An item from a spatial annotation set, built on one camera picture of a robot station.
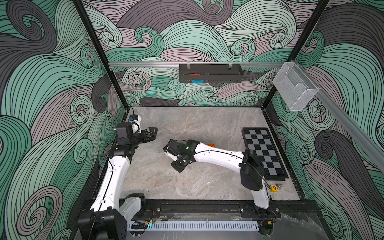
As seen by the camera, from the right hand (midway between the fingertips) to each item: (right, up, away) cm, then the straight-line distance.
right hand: (179, 164), depth 81 cm
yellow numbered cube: (+51, -12, -3) cm, 52 cm away
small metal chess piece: (+54, -11, -3) cm, 55 cm away
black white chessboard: (+52, +11, +14) cm, 55 cm away
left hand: (-16, +20, -3) cm, 25 cm away
